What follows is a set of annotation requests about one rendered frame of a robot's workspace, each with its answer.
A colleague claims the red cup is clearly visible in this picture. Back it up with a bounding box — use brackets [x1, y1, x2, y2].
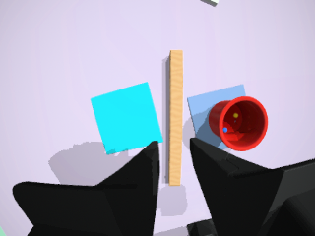
[208, 95, 268, 152]

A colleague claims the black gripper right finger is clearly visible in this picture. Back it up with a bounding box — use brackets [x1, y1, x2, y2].
[189, 137, 315, 236]

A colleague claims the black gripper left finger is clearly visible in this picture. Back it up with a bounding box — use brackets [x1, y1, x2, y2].
[12, 142, 160, 236]

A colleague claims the tan wooden bar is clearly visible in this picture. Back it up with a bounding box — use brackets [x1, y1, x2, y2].
[168, 50, 184, 186]

